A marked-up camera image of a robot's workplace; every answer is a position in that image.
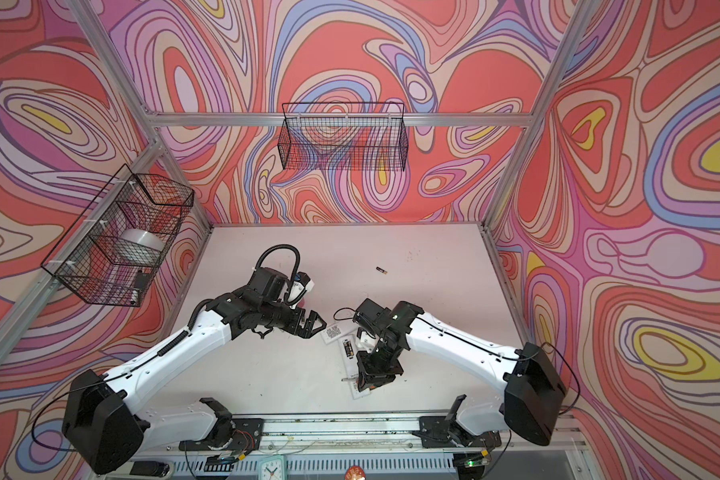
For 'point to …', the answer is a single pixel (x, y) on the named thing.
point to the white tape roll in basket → (139, 246)
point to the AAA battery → (381, 270)
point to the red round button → (355, 473)
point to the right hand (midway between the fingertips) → (370, 394)
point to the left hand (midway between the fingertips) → (317, 319)
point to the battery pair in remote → (348, 348)
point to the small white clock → (272, 467)
